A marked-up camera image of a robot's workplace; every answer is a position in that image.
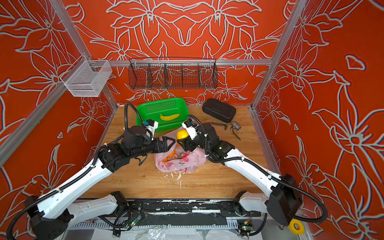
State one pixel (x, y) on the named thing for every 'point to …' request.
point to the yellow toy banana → (169, 117)
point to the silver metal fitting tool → (236, 126)
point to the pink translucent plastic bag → (178, 159)
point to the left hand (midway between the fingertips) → (169, 140)
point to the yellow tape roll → (291, 227)
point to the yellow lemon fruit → (182, 134)
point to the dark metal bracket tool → (221, 124)
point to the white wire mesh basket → (87, 78)
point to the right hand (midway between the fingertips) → (180, 136)
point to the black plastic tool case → (222, 111)
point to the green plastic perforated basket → (169, 113)
